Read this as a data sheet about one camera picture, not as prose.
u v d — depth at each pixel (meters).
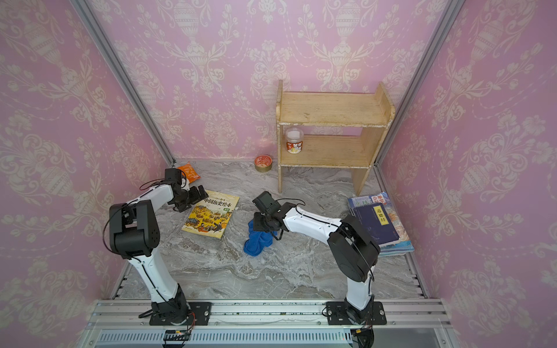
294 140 0.91
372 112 0.78
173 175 0.81
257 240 0.83
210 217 0.99
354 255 0.47
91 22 0.72
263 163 1.16
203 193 0.93
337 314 0.73
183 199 0.85
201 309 0.75
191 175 1.13
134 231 0.54
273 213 0.66
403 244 0.85
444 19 0.70
